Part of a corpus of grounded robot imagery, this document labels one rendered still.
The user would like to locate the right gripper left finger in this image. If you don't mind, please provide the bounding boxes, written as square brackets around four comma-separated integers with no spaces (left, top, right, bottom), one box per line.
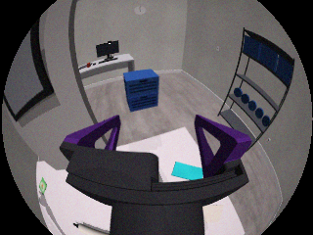
[64,115,121,151]

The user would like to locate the black rectangular frame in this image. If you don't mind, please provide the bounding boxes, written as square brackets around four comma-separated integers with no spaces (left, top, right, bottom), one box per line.
[3,18,54,122]

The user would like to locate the grey mirror glass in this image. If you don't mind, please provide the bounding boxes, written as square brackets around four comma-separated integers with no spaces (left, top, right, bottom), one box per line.
[4,31,43,115]

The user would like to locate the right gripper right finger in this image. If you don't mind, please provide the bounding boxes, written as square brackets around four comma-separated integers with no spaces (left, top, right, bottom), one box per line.
[194,115,251,178]

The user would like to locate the teal flat rectangular block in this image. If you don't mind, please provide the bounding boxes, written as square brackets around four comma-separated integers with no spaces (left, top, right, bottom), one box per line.
[171,162,203,180]

